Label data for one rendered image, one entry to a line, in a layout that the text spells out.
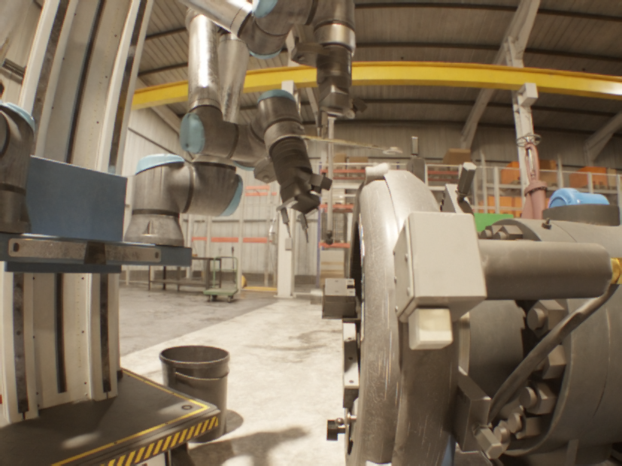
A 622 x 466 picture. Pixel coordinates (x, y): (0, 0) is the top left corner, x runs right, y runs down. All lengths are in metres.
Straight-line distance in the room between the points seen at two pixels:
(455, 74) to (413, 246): 8.97
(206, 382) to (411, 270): 1.19
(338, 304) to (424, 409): 0.48
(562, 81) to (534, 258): 9.98
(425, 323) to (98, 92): 1.16
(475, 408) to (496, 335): 0.29
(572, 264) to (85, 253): 0.92
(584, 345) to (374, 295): 0.40
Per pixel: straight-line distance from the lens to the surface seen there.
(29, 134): 0.90
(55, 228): 1.03
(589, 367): 0.71
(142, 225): 1.02
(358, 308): 0.94
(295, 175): 0.67
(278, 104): 0.79
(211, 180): 1.08
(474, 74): 9.45
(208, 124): 0.81
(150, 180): 1.04
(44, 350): 1.14
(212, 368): 1.45
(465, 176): 0.50
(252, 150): 0.85
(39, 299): 1.11
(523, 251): 0.44
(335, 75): 0.72
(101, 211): 1.09
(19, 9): 0.84
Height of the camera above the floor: 0.77
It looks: 3 degrees up
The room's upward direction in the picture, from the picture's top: 2 degrees clockwise
